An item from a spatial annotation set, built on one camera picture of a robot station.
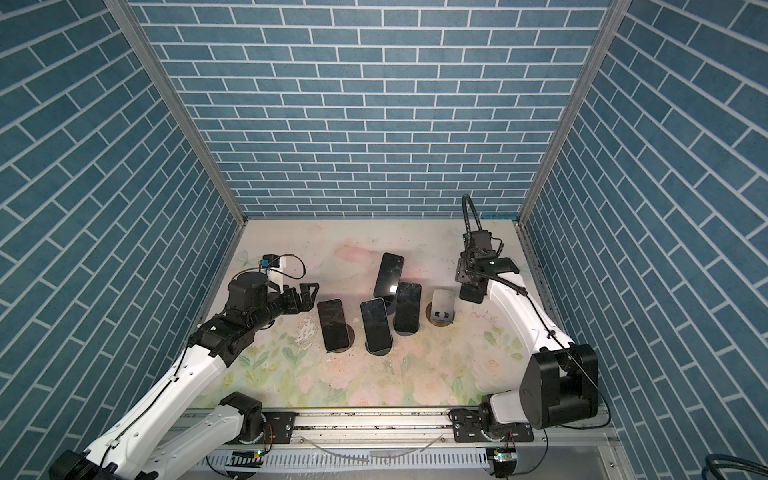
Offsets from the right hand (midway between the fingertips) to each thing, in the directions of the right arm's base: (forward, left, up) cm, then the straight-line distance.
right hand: (473, 268), depth 86 cm
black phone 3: (-10, +19, -8) cm, 22 cm away
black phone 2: (-17, +27, -6) cm, 32 cm away
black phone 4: (0, +25, -6) cm, 25 cm away
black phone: (-17, +39, -8) cm, 44 cm away
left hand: (-13, +45, +5) cm, 47 cm away
